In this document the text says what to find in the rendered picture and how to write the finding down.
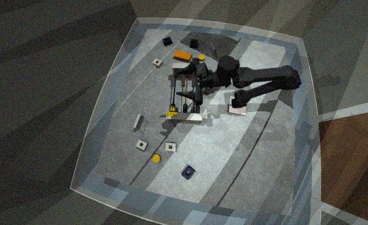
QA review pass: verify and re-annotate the yellow cylinder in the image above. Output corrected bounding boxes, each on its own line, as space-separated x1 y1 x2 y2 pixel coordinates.
198 55 205 61
152 154 161 163

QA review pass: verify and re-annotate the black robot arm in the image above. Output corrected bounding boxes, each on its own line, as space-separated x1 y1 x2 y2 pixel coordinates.
196 55 302 108

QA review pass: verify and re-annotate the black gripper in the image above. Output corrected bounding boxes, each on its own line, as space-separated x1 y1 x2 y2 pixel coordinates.
176 58 217 106

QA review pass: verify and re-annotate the orange rectangular block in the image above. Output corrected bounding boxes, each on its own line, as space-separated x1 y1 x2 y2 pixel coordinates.
174 50 192 63

